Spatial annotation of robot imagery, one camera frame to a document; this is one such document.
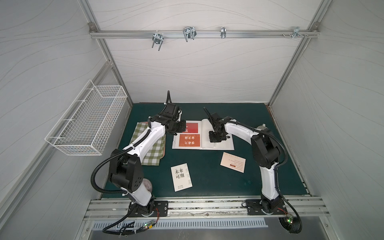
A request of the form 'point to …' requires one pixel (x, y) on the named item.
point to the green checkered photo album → (152, 155)
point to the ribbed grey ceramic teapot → (262, 127)
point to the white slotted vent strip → (237, 222)
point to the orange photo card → (189, 140)
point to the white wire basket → (85, 128)
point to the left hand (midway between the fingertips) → (184, 127)
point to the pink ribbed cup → (147, 184)
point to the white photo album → (204, 127)
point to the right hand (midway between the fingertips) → (213, 139)
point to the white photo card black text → (181, 177)
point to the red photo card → (191, 128)
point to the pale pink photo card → (233, 162)
